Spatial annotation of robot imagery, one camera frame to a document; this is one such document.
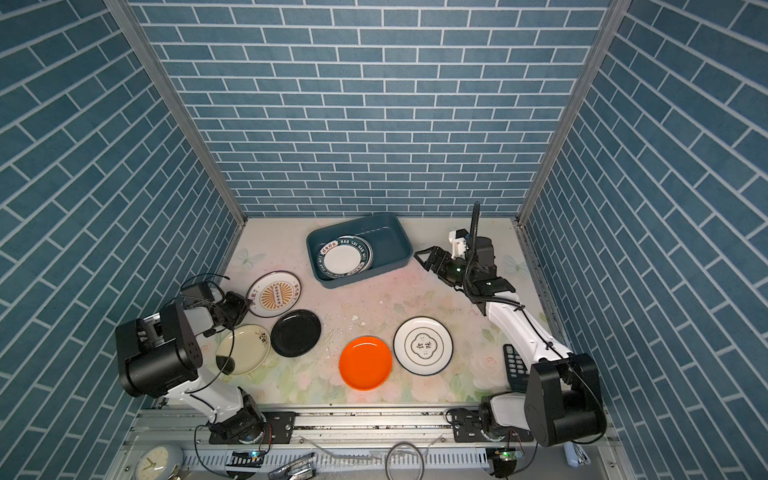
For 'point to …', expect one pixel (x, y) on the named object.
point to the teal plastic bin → (386, 234)
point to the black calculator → (517, 370)
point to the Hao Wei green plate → (345, 257)
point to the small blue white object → (576, 455)
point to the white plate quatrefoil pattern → (423, 346)
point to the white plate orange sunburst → (274, 293)
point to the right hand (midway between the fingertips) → (421, 256)
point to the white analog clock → (157, 463)
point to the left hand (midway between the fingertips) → (250, 298)
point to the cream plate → (248, 345)
